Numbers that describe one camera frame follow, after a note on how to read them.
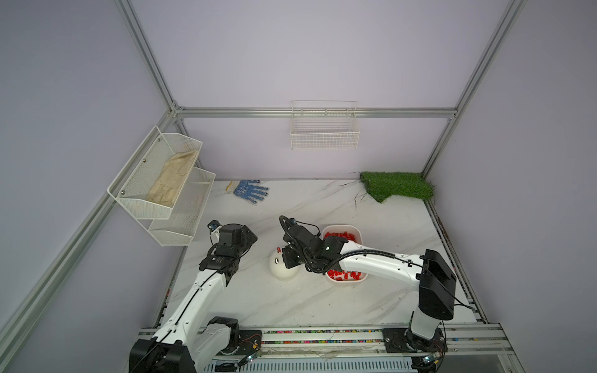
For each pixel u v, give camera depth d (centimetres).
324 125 94
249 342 73
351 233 98
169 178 80
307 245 58
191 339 42
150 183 78
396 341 73
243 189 116
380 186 111
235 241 64
